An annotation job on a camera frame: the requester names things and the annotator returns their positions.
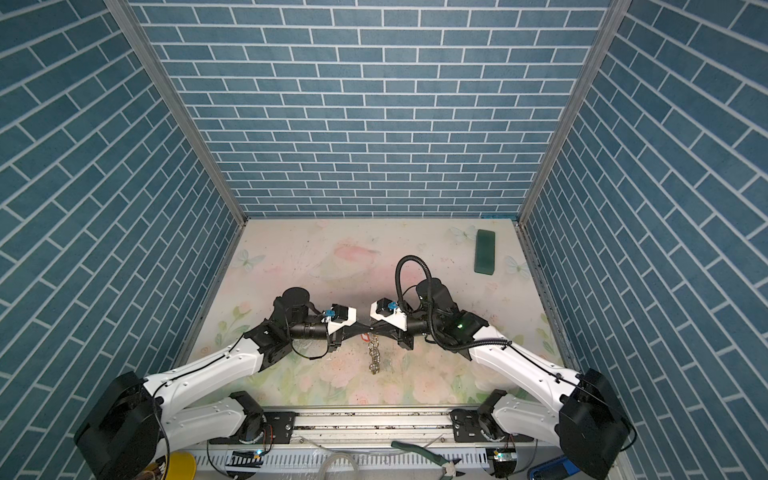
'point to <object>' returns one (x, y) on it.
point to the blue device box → (555, 469)
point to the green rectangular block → (484, 252)
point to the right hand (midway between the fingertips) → (372, 323)
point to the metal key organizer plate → (374, 353)
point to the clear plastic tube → (331, 458)
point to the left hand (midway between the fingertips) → (367, 329)
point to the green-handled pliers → (449, 468)
